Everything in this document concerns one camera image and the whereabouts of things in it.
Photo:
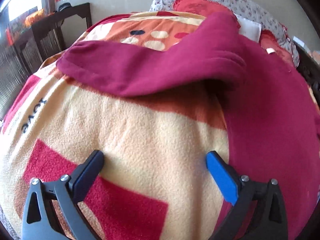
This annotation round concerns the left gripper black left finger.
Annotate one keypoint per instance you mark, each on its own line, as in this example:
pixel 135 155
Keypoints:
pixel 40 220

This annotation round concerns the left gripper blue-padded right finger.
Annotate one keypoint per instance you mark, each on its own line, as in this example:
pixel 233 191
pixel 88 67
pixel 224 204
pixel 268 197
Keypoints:
pixel 269 220

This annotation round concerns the maroon knit garment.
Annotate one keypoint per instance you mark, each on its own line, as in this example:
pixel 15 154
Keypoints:
pixel 272 122

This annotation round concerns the orange cream fleece blanket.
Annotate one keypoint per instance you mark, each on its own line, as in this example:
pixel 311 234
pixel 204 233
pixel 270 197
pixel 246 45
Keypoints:
pixel 154 183

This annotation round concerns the dark carved wooden cabinet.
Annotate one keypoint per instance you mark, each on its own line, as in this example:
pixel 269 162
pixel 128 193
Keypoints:
pixel 309 69

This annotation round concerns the red heart pillow right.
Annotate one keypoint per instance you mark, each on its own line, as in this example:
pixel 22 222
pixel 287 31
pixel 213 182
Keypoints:
pixel 270 44

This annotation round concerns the red heart pillow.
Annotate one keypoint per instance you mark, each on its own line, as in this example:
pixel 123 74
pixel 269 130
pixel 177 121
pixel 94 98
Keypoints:
pixel 200 7
pixel 270 44

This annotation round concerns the white square pillow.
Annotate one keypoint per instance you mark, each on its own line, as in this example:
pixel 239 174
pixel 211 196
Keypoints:
pixel 249 29

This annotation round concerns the dark wooden side table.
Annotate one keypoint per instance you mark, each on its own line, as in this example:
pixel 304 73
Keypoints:
pixel 44 38

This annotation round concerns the red heart pillow left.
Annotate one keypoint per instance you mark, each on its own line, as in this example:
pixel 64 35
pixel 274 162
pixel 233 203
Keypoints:
pixel 200 7

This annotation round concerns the black headphones on table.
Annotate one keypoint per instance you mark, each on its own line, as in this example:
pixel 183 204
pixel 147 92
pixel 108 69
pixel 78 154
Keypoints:
pixel 64 6

